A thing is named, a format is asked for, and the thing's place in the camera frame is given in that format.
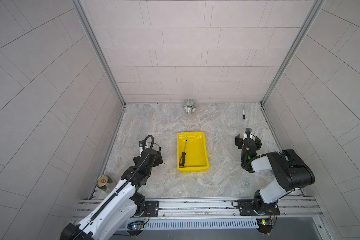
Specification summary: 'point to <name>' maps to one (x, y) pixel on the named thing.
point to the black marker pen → (244, 116)
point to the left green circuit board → (137, 227)
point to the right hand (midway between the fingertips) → (246, 134)
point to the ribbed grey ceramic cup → (189, 106)
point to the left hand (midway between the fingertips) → (156, 152)
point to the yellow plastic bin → (196, 157)
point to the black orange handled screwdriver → (182, 161)
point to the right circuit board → (265, 225)
